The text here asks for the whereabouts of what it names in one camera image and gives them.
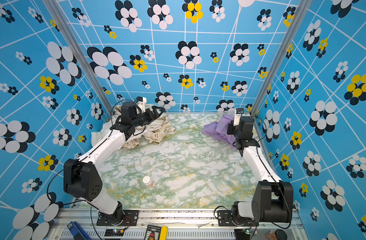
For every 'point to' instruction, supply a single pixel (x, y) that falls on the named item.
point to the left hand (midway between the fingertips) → (161, 111)
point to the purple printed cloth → (218, 130)
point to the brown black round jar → (275, 234)
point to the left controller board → (114, 232)
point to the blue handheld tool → (77, 231)
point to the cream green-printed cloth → (156, 128)
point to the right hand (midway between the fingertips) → (234, 120)
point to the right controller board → (242, 234)
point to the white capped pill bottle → (146, 180)
